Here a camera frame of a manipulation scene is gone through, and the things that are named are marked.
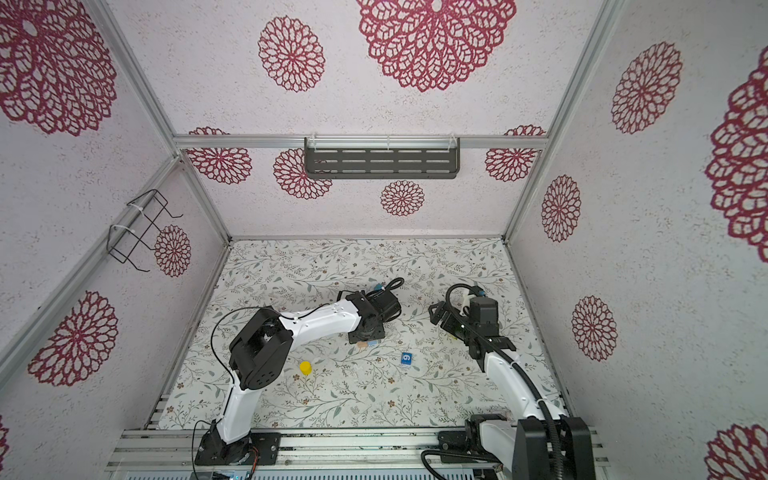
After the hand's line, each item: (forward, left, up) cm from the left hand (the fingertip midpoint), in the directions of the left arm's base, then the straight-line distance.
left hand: (369, 336), depth 93 cm
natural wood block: (-2, +2, 0) cm, 3 cm away
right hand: (+3, -21, +11) cm, 24 cm away
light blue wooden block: (-2, -1, 0) cm, 2 cm away
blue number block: (-7, -11, +1) cm, 13 cm away
